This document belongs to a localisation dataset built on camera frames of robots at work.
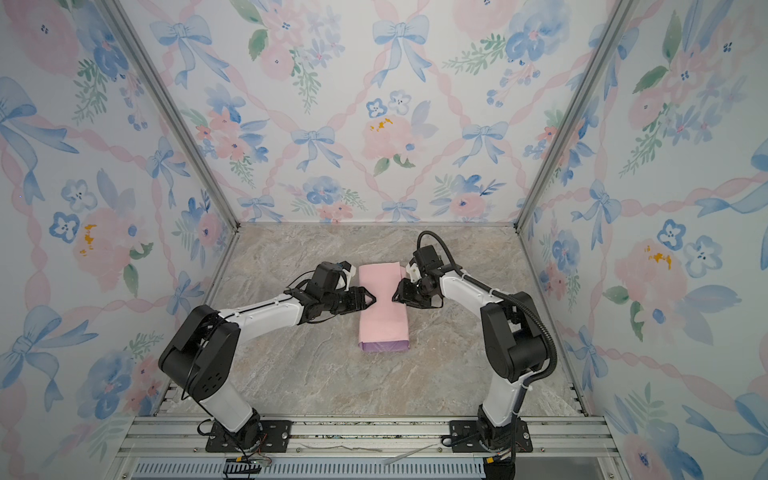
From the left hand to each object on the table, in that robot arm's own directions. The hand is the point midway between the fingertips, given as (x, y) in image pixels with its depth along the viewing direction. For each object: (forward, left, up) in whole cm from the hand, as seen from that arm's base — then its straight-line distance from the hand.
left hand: (372, 299), depth 89 cm
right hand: (+3, -8, -3) cm, 9 cm away
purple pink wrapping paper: (-6, -4, -4) cm, 8 cm away
